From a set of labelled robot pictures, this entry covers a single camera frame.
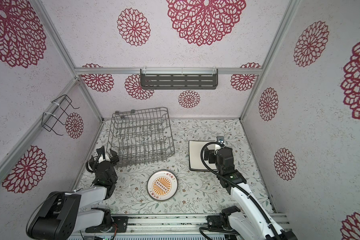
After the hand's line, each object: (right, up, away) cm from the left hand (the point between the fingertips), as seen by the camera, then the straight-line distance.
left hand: (102, 155), depth 85 cm
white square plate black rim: (+54, -5, +6) cm, 55 cm away
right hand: (+64, +6, -5) cm, 64 cm away
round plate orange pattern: (+34, -16, -1) cm, 38 cm away
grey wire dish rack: (+16, +11, +25) cm, 31 cm away
